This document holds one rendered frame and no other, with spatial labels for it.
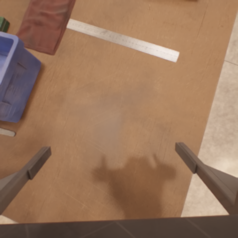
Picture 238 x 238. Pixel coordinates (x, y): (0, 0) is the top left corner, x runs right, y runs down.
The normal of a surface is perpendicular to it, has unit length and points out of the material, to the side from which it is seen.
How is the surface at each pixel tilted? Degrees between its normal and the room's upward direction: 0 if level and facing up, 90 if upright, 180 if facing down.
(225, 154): 0
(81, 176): 0
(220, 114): 0
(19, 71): 90
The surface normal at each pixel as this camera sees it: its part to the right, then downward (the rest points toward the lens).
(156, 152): -0.10, -0.14
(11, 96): 0.94, 0.30
